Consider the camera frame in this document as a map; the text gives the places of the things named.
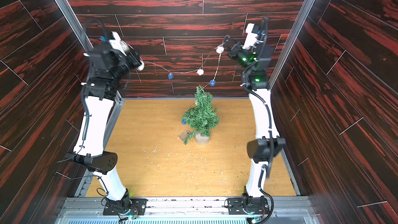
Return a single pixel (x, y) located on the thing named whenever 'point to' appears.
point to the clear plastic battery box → (183, 135)
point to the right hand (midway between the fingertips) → (227, 36)
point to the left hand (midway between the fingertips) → (142, 51)
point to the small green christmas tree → (202, 118)
